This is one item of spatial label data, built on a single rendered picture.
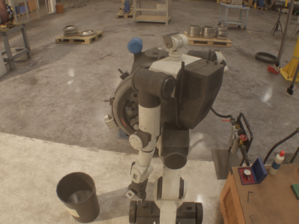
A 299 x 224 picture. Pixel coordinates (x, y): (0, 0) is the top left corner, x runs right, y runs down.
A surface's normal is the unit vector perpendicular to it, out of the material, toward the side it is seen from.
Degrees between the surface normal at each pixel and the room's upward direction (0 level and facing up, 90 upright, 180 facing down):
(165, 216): 54
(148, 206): 0
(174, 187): 47
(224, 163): 0
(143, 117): 86
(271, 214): 0
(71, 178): 87
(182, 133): 40
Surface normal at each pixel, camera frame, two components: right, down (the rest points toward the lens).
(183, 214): -0.04, -0.17
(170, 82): 0.79, 0.32
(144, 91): -0.62, 0.40
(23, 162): 0.00, -0.81
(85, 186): -0.12, 0.54
